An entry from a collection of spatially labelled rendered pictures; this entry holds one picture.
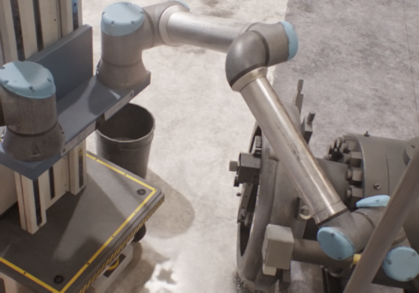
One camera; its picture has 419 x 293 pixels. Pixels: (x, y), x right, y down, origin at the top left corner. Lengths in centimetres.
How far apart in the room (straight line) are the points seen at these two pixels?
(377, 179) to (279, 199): 39
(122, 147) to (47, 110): 109
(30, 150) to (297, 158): 83
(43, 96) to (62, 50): 31
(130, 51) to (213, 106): 165
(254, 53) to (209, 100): 213
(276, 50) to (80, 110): 76
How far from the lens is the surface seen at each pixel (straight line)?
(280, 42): 164
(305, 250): 192
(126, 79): 212
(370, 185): 213
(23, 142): 183
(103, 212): 254
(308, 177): 149
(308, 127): 202
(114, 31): 202
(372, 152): 221
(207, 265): 279
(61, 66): 202
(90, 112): 203
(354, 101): 401
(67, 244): 244
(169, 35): 206
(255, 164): 214
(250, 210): 247
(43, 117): 177
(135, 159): 290
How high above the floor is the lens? 226
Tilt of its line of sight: 41 degrees down
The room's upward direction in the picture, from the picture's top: 10 degrees clockwise
